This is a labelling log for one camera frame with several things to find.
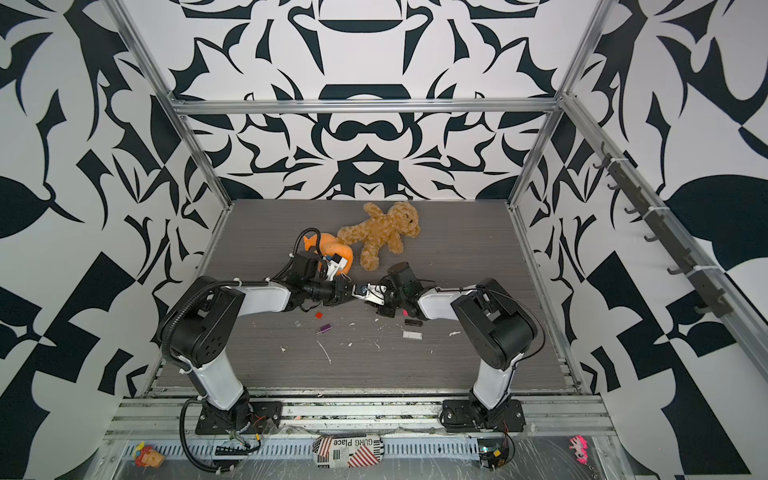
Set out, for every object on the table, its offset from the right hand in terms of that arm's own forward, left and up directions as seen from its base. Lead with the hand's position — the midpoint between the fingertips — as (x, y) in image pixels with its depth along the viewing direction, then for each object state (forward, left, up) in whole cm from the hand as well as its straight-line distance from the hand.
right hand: (368, 290), depth 94 cm
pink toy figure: (-40, -50, -3) cm, 64 cm away
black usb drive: (-10, -13, -2) cm, 17 cm away
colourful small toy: (-41, +48, +1) cm, 63 cm away
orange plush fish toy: (+12, +12, +6) cm, 18 cm away
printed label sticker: (-41, +6, +1) cm, 41 cm away
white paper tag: (-13, -13, -3) cm, 19 cm away
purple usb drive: (-11, +13, -3) cm, 17 cm away
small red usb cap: (-7, +15, -3) cm, 17 cm away
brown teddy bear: (+20, -1, +4) cm, 20 cm away
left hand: (-2, +2, +3) cm, 4 cm away
